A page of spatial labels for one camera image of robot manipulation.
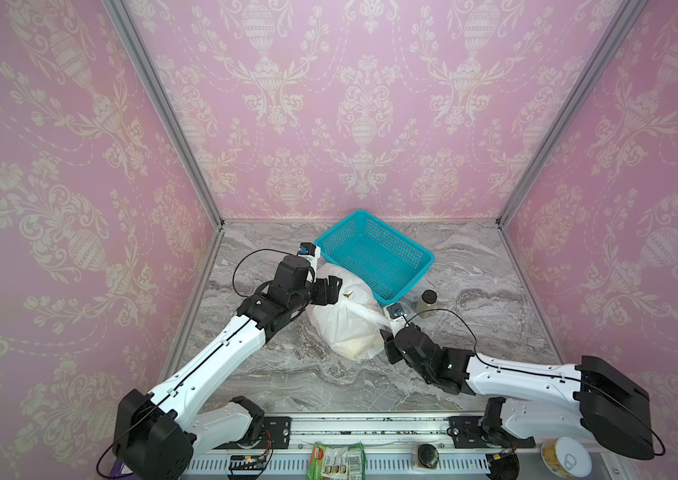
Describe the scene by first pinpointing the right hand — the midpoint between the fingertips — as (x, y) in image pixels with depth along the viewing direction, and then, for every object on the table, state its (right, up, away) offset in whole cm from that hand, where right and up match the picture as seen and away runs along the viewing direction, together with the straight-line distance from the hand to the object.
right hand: (386, 329), depth 82 cm
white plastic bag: (-9, +2, -1) cm, 9 cm away
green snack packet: (-11, -27, -14) cm, 32 cm away
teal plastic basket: (+5, +17, +27) cm, 33 cm away
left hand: (-15, +14, -4) cm, 21 cm away
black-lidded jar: (+8, -25, -14) cm, 30 cm away
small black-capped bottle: (+13, +6, +6) cm, 16 cm away
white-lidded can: (+38, -24, -16) cm, 47 cm away
